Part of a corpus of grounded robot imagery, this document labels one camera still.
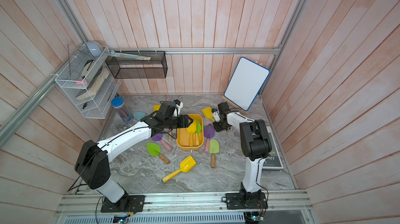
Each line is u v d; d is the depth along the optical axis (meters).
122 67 1.03
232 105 1.03
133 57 0.91
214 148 0.91
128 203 0.70
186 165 0.85
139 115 1.07
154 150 0.91
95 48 0.83
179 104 0.78
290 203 0.75
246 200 0.66
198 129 0.98
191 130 0.98
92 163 0.46
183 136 0.96
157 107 1.12
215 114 0.95
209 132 0.97
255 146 0.53
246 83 0.88
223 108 0.84
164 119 0.65
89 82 0.75
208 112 1.08
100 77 0.84
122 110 0.93
